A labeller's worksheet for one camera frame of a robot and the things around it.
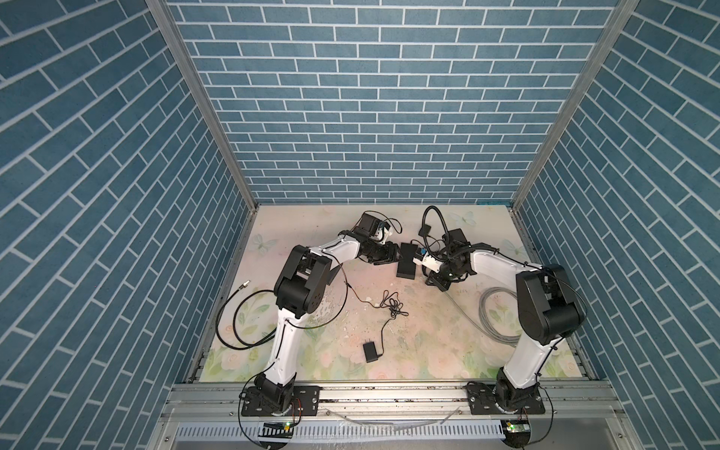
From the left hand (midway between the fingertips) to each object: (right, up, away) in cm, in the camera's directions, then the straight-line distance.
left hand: (399, 258), depth 98 cm
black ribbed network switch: (+3, -3, 0) cm, 4 cm away
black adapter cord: (-3, -14, -6) cm, 16 cm away
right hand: (+10, -6, -2) cm, 12 cm away
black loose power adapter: (-10, -26, -17) cm, 32 cm away
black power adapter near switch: (+12, +10, +14) cm, 20 cm away
